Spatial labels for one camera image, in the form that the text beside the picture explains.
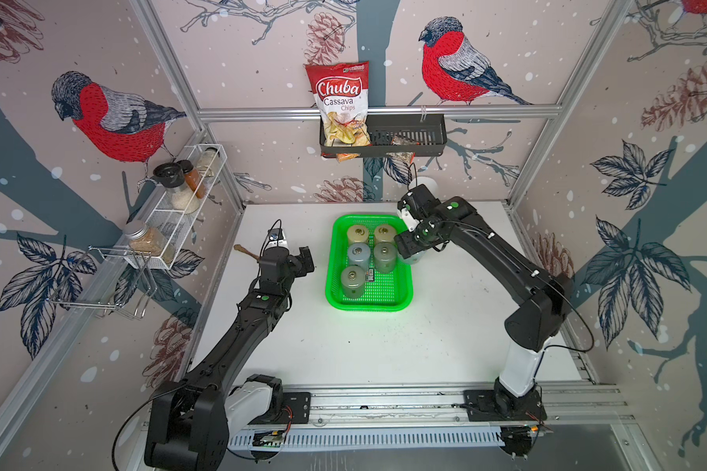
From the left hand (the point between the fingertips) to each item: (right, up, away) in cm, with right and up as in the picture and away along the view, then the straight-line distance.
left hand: (298, 243), depth 84 cm
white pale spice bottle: (-28, +25, +2) cm, 37 cm away
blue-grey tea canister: (+18, -4, +11) cm, 21 cm away
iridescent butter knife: (-27, -3, +24) cm, 37 cm away
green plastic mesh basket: (+10, -7, +16) cm, 20 cm away
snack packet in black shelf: (+31, +33, +9) cm, 46 cm away
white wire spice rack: (-37, -8, -17) cm, 42 cm away
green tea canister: (+26, -5, +11) cm, 29 cm away
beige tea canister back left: (+17, +2, +16) cm, 24 cm away
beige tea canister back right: (+27, +3, +16) cm, 31 cm away
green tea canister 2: (+16, -12, +4) cm, 21 cm away
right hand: (+32, 0, 0) cm, 32 cm away
